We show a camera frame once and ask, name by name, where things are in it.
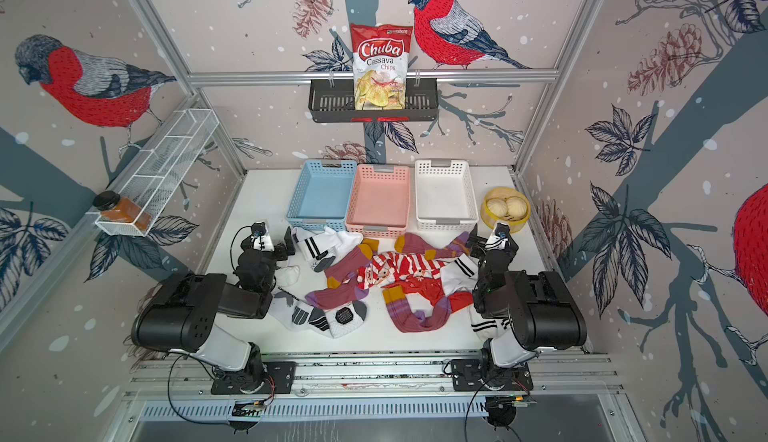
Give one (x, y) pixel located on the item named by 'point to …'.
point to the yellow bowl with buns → (506, 205)
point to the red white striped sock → (389, 267)
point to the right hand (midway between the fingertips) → (491, 226)
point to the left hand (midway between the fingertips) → (277, 223)
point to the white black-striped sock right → (461, 274)
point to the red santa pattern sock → (432, 289)
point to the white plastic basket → (445, 196)
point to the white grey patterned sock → (335, 322)
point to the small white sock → (286, 276)
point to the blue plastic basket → (323, 195)
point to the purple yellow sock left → (341, 276)
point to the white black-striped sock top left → (321, 245)
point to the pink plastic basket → (378, 203)
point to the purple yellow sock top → (419, 243)
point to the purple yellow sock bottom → (404, 318)
